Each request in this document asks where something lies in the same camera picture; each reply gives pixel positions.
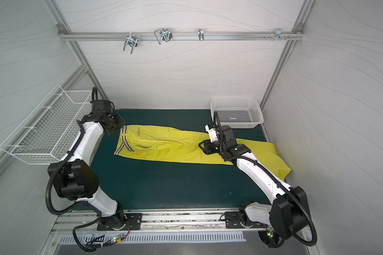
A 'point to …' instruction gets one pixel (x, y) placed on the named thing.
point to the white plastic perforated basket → (237, 112)
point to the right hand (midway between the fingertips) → (202, 143)
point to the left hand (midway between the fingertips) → (121, 123)
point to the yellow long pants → (165, 144)
